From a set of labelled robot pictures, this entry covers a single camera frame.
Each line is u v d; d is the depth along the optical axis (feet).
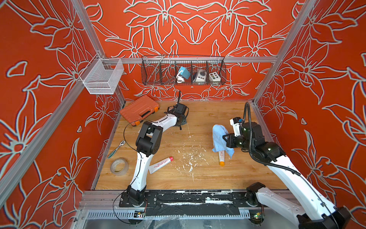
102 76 3.05
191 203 2.39
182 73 2.75
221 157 2.81
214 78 3.10
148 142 1.90
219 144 2.52
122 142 3.07
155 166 2.75
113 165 2.71
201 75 2.98
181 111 2.74
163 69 3.28
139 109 3.52
